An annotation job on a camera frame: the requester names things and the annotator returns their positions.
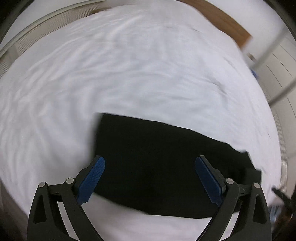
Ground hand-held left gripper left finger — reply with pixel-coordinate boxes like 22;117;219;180
27;155;105;241

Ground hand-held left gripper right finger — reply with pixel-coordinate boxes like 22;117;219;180
195;155;271;241

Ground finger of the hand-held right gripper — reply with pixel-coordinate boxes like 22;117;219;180
272;188;290;202

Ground black pants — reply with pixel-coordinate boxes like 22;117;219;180
94;113;262;219

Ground bed with white duvet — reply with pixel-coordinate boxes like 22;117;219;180
0;5;281;241

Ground wooden headboard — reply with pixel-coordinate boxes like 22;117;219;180
178;0;252;50

